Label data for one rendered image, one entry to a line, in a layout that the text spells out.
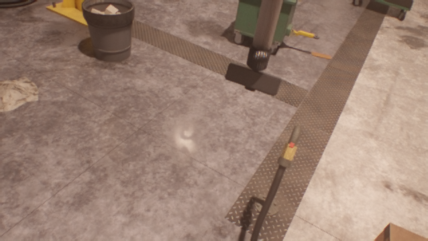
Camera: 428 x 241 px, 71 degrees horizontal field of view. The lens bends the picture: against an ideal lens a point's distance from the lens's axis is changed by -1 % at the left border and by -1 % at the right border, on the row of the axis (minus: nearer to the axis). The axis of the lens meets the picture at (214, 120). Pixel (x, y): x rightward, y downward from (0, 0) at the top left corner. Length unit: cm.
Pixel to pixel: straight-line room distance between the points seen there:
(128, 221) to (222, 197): 50
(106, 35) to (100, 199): 135
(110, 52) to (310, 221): 192
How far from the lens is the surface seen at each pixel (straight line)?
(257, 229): 129
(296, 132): 125
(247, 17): 299
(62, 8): 370
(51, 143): 202
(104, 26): 251
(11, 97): 241
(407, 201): 217
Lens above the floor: 137
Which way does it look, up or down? 40 degrees down
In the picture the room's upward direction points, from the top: 9 degrees clockwise
